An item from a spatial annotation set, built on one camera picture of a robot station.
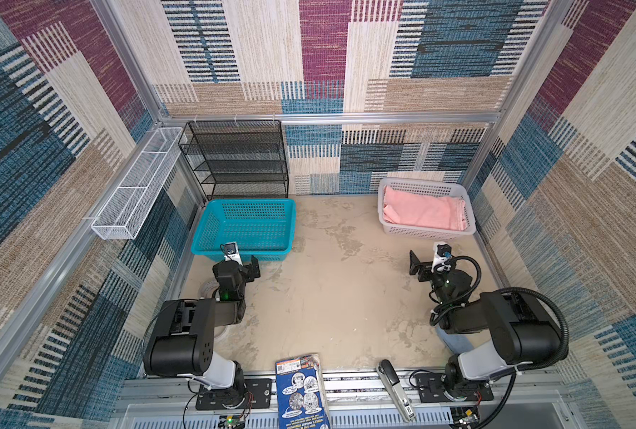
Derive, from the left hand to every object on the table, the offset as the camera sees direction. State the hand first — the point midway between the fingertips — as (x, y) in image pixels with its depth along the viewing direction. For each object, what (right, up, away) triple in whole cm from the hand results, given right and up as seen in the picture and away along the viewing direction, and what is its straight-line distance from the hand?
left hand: (237, 254), depth 93 cm
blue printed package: (+23, -34, -21) cm, 47 cm away
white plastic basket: (+72, +26, +20) cm, 79 cm away
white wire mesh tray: (-23, +13, -21) cm, 34 cm away
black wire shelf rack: (-5, +36, +16) cm, 40 cm away
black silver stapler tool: (+48, -32, -21) cm, 62 cm away
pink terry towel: (+61, +17, +18) cm, 66 cm away
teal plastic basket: (+4, +9, +19) cm, 21 cm away
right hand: (+63, +1, -2) cm, 63 cm away
